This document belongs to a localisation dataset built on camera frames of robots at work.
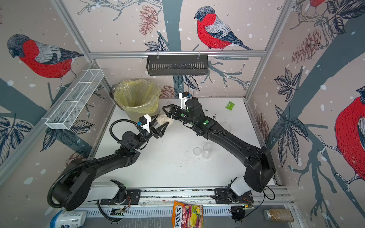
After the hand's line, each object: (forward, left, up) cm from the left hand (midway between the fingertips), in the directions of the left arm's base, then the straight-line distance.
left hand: (165, 117), depth 72 cm
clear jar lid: (-6, -18, -29) cm, 35 cm away
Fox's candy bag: (-40, -11, -25) cm, 48 cm away
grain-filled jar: (-40, -54, -24) cm, 72 cm away
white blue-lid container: (-41, +40, -22) cm, 62 cm away
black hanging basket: (+52, -4, -2) cm, 52 cm away
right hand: (+4, -1, +3) cm, 5 cm away
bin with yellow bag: (+28, +26, -15) cm, 41 cm away
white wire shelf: (+10, +53, +2) cm, 53 cm away
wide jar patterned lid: (-1, +1, 0) cm, 2 cm away
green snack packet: (+32, -47, -27) cm, 63 cm away
